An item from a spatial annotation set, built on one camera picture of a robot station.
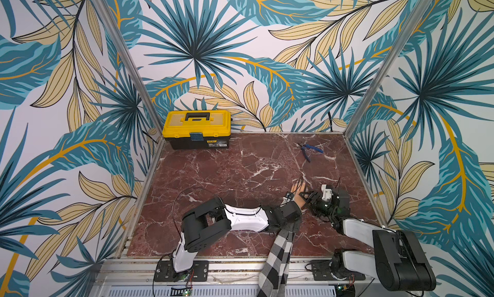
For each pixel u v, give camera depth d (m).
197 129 1.01
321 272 0.73
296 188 0.93
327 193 0.82
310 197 0.81
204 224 0.51
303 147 1.13
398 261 0.42
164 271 0.73
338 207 0.70
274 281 0.67
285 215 0.65
